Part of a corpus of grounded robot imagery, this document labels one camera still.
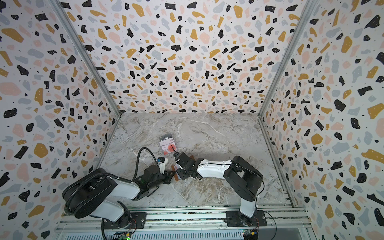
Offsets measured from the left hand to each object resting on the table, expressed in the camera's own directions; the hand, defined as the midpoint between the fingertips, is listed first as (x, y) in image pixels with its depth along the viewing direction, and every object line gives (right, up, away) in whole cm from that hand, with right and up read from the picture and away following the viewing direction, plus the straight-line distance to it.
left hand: (178, 171), depth 87 cm
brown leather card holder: (-3, +1, +4) cm, 5 cm away
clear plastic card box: (-10, +16, +12) cm, 23 cm away
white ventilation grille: (-7, -26, -17) cm, 32 cm away
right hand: (+1, +1, +1) cm, 2 cm away
